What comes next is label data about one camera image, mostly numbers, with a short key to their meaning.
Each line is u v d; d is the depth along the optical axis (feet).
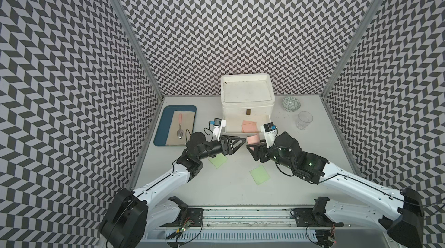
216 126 2.24
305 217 2.38
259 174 2.80
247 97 2.85
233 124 3.04
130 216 1.29
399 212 1.29
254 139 2.32
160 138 3.18
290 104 3.67
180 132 3.33
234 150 2.09
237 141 2.39
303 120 3.36
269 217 2.45
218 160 2.82
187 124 3.47
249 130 2.86
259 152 2.07
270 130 2.03
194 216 2.36
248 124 2.87
